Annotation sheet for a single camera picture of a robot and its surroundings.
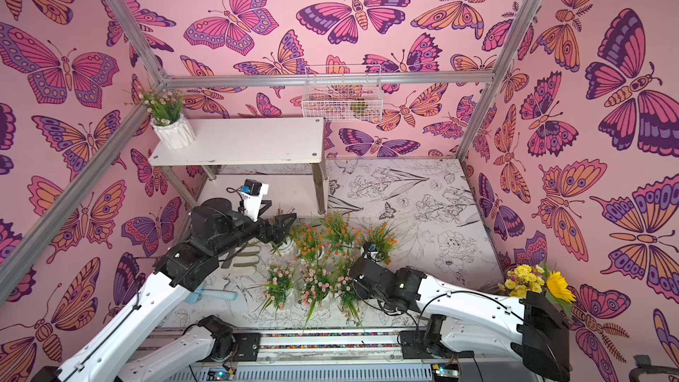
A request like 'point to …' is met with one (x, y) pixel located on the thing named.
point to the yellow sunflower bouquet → (522, 278)
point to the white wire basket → (343, 103)
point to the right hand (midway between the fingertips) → (356, 281)
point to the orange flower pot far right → (377, 242)
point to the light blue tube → (221, 294)
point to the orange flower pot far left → (283, 251)
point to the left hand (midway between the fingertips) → (285, 207)
